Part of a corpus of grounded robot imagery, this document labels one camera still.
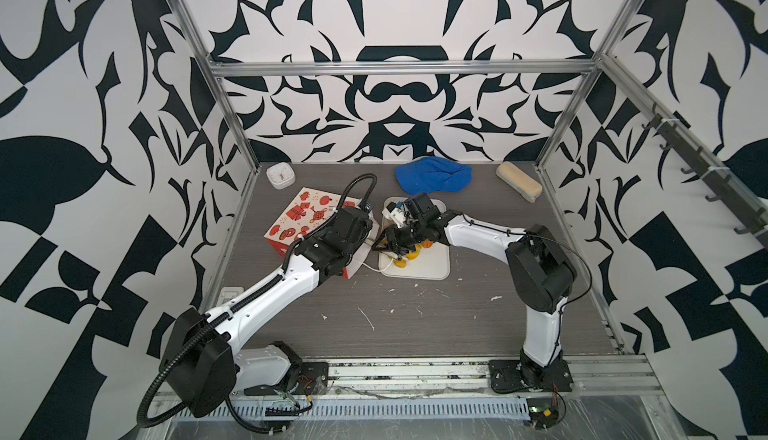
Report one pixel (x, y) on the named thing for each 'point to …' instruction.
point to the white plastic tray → (433, 263)
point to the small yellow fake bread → (413, 255)
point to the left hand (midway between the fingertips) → (342, 217)
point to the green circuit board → (543, 412)
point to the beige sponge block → (518, 180)
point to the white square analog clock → (281, 175)
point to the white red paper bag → (308, 210)
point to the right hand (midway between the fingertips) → (377, 247)
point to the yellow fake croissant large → (400, 263)
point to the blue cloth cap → (432, 174)
